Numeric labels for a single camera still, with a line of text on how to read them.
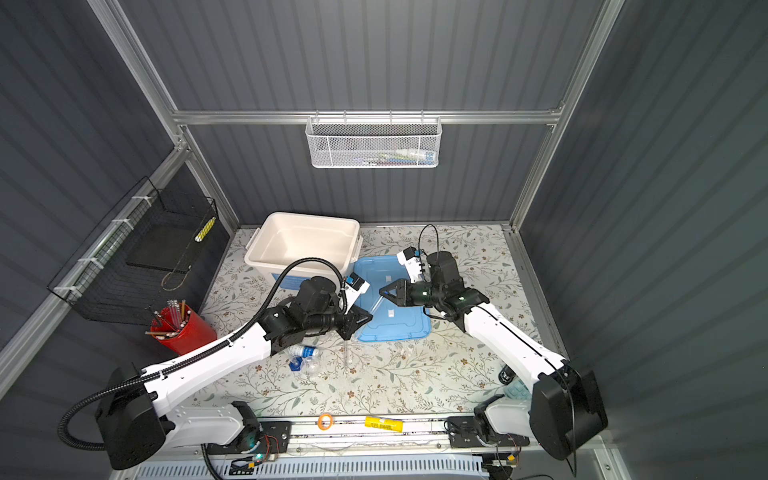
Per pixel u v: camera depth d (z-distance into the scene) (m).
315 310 0.60
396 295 0.72
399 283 0.72
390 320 0.94
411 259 0.72
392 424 0.74
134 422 0.38
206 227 0.83
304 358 0.85
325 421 0.77
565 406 0.55
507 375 0.79
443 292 0.62
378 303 0.75
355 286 0.67
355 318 0.65
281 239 1.06
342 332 0.68
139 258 0.73
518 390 0.79
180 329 0.77
